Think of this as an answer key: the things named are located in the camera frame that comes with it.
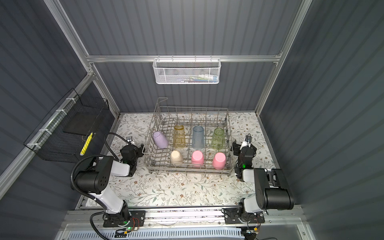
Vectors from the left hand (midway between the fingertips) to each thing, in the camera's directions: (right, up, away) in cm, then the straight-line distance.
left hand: (136, 145), depth 96 cm
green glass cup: (+52, +5, -11) cm, 53 cm away
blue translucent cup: (+40, +6, -5) cm, 41 cm away
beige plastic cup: (+28, -4, -15) cm, 32 cm away
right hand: (+69, +3, -6) cm, 70 cm away
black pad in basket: (-19, +14, -20) cm, 31 cm away
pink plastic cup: (+51, -6, -16) cm, 54 cm away
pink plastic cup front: (+40, -5, -15) cm, 43 cm away
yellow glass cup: (+29, +6, -4) cm, 30 cm away
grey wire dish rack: (+35, +3, +1) cm, 35 cm away
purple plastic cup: (+17, +4, -5) cm, 18 cm away
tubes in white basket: (+43, +43, -4) cm, 61 cm away
